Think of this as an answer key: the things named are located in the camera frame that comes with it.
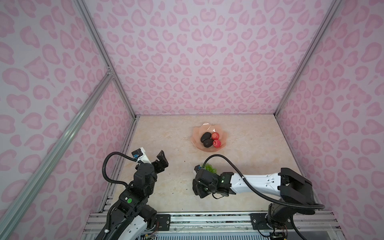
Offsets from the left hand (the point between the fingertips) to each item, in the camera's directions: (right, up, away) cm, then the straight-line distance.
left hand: (157, 152), depth 72 cm
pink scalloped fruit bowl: (+26, +12, +35) cm, 46 cm away
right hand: (+19, -21, +7) cm, 29 cm away
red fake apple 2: (+32, +2, +26) cm, 41 cm away
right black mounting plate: (+50, -33, +3) cm, 61 cm away
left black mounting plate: (+3, -34, +2) cm, 34 cm away
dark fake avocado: (+25, +6, +32) cm, 41 cm away
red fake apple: (+31, +6, +29) cm, 43 cm away
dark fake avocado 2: (+26, +2, +26) cm, 37 cm away
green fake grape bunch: (+26, -11, +15) cm, 32 cm away
